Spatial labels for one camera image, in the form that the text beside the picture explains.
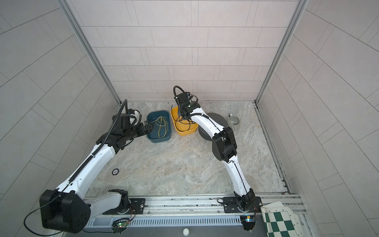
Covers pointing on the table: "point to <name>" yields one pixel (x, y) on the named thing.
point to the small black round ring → (115, 171)
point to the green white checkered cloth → (280, 221)
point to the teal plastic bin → (152, 115)
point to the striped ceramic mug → (233, 122)
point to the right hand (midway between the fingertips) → (183, 109)
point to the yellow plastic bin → (184, 127)
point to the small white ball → (185, 231)
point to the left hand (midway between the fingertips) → (152, 124)
